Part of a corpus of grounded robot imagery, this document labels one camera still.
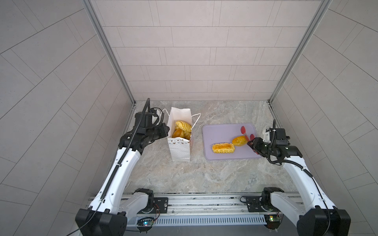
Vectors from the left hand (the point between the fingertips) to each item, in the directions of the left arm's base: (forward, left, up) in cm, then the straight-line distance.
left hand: (173, 126), depth 73 cm
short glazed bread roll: (+5, -5, -6) cm, 9 cm away
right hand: (-3, -41, -12) cm, 43 cm away
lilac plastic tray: (+2, -31, -20) cm, 37 cm away
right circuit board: (-37, -47, -24) cm, 65 cm away
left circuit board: (-38, +11, -20) cm, 44 cm away
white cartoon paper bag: (-8, -4, -9) cm, 12 cm away
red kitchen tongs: (+6, -47, -20) cm, 51 cm away
